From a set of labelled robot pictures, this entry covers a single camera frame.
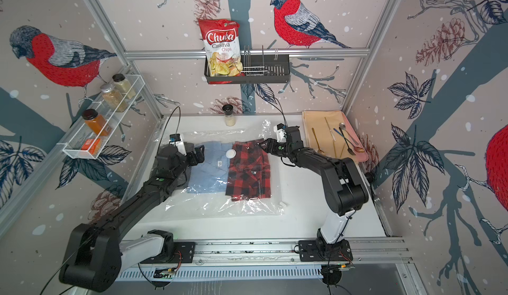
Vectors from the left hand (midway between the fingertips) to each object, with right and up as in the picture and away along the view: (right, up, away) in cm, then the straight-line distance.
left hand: (197, 143), depth 85 cm
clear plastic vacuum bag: (+9, -27, 0) cm, 29 cm away
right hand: (+29, -1, +8) cm, 30 cm away
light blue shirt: (+4, -16, +8) cm, 18 cm away
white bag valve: (+13, -6, +15) cm, 21 cm away
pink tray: (+81, -3, +21) cm, 84 cm away
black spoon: (+76, -5, +18) cm, 78 cm away
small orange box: (-31, +1, -18) cm, 36 cm away
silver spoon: (+77, +8, +29) cm, 83 cm away
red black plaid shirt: (+23, -14, +9) cm, 28 cm away
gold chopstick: (+69, 0, +22) cm, 72 cm away
